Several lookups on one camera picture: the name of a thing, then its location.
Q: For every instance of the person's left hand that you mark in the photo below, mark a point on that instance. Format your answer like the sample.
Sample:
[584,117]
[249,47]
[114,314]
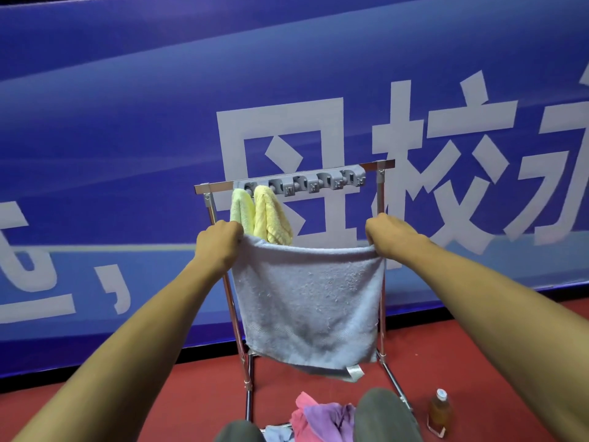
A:
[218,246]

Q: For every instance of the person's right hand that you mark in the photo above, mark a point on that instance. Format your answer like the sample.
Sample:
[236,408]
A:
[393,237]

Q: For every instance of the light green towel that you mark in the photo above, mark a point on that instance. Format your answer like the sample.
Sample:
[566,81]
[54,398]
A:
[241,211]

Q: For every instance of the chrome metal rack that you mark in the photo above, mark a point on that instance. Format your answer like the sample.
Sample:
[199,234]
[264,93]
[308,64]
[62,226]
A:
[214,186]

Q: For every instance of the yellow towel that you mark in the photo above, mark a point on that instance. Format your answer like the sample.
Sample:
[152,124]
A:
[271,216]

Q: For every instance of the light blue towel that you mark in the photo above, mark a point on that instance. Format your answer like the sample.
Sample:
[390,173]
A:
[308,299]
[278,433]

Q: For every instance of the pink towel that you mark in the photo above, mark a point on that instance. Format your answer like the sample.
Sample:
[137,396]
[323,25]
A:
[299,418]

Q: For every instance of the purple towel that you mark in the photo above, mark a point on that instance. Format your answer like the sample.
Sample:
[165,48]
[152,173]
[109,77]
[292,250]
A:
[326,421]

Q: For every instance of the person's right forearm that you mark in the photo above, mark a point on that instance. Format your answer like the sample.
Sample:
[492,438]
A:
[497,317]

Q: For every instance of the person's left forearm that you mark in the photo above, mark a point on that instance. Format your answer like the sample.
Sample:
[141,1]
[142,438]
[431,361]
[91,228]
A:
[124,359]

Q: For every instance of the blue printed banner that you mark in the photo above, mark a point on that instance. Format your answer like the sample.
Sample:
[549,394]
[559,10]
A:
[92,133]

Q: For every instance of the grey trousers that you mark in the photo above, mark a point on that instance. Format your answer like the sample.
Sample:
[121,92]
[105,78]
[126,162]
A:
[382,418]

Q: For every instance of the bottle of amber liquid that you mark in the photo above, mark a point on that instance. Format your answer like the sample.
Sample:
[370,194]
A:
[439,414]

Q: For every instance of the grey plastic hook rail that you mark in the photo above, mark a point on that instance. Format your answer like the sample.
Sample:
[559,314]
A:
[303,179]

